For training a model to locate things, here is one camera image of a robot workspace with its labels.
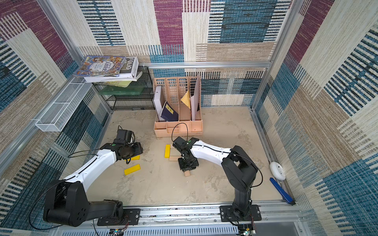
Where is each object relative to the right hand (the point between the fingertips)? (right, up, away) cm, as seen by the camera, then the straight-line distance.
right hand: (184, 169), depth 86 cm
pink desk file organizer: (-7, +39, +34) cm, 53 cm away
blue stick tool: (+55, -13, -7) cm, 57 cm away
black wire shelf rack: (-35, +46, +20) cm, 61 cm away
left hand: (-27, +11, +3) cm, 29 cm away
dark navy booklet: (-12, +33, +19) cm, 40 cm away
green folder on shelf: (-35, +48, +13) cm, 61 cm away
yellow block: (-11, +9, +11) cm, 18 cm away
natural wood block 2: (+2, -2, -3) cm, 3 cm away
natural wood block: (-7, +4, +8) cm, 11 cm away
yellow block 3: (-31, -2, +4) cm, 31 cm away
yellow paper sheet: (+1, +41, +6) cm, 41 cm away
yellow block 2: (-25, +8, -6) cm, 27 cm away
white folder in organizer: (-18, +41, +11) cm, 46 cm away
